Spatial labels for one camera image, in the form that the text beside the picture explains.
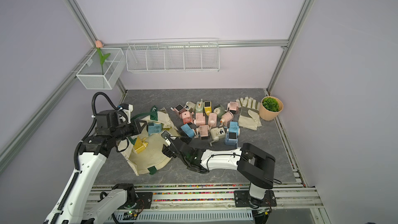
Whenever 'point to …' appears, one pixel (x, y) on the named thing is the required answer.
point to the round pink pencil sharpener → (226, 117)
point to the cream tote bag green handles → (144, 150)
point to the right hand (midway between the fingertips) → (171, 137)
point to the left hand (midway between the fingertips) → (146, 123)
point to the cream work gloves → (249, 117)
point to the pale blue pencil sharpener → (231, 138)
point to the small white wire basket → (90, 73)
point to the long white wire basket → (168, 55)
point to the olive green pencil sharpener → (219, 111)
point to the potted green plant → (270, 108)
